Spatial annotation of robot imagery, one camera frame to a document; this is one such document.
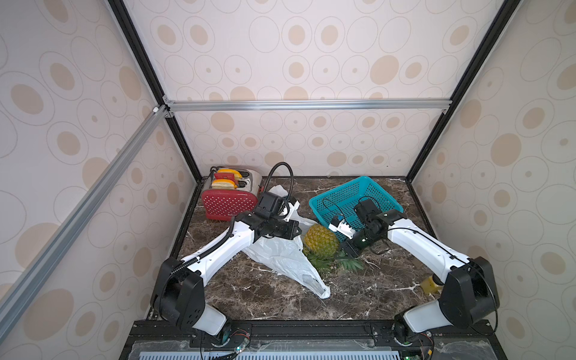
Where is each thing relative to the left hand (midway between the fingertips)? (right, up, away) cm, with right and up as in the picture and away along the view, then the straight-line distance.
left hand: (305, 231), depth 79 cm
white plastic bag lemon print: (-7, -10, +4) cm, 13 cm away
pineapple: (+5, -6, -1) cm, 8 cm away
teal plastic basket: (+16, +8, +27) cm, 33 cm away
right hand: (+12, -9, +2) cm, 15 cm away
